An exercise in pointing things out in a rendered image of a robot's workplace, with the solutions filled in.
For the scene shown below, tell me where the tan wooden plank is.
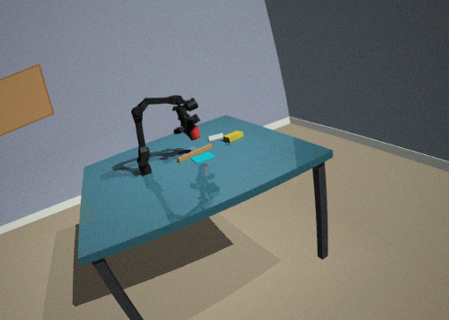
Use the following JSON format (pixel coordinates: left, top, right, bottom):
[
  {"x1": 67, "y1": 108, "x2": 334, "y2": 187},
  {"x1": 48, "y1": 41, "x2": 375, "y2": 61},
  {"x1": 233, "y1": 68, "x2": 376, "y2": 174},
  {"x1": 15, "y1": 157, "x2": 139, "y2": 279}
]
[{"x1": 177, "y1": 144, "x2": 212, "y2": 162}]

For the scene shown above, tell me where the white square block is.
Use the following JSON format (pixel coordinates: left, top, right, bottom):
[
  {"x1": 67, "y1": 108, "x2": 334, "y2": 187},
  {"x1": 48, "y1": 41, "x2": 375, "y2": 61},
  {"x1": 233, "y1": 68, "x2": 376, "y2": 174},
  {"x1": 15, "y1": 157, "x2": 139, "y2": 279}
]
[{"x1": 209, "y1": 133, "x2": 224, "y2": 142}]

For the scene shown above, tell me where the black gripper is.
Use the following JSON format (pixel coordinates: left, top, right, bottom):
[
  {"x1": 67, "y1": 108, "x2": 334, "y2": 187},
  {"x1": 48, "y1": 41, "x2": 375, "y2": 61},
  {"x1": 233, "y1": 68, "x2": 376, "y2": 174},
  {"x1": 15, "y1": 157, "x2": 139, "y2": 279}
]
[{"x1": 174, "y1": 114, "x2": 195, "y2": 138}]

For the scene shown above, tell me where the yellow rectangular block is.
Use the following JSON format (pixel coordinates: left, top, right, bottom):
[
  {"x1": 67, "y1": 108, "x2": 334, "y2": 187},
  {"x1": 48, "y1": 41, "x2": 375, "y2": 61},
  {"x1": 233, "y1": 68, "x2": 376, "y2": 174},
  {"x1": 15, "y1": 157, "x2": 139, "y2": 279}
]
[{"x1": 223, "y1": 130, "x2": 244, "y2": 142}]

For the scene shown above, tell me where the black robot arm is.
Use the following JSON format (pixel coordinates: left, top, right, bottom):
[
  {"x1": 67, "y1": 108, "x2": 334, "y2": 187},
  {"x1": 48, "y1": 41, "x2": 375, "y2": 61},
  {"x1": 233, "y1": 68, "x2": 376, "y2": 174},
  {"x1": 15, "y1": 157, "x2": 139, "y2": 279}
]
[{"x1": 131, "y1": 95, "x2": 199, "y2": 176}]

